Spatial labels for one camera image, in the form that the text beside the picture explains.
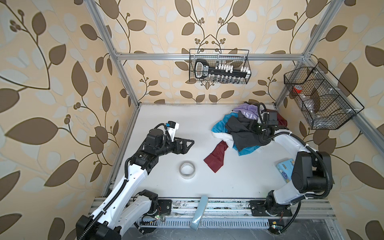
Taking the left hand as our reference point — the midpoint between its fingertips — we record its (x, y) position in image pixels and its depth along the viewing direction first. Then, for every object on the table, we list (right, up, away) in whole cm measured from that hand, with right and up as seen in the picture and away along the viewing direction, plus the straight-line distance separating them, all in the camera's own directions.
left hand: (188, 140), depth 72 cm
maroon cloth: (+15, -15, +17) cm, 27 cm away
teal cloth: (+20, +5, +30) cm, 36 cm away
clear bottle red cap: (+65, +18, +6) cm, 67 cm away
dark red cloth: (+65, +9, +34) cm, 74 cm away
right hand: (+37, +5, +20) cm, 42 cm away
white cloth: (+23, -1, +22) cm, 32 cm away
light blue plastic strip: (+5, -35, -2) cm, 35 cm away
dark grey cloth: (+32, -1, +15) cm, 35 cm away
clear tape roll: (-2, -19, +14) cm, 24 cm away
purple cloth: (+39, +15, +23) cm, 47 cm away
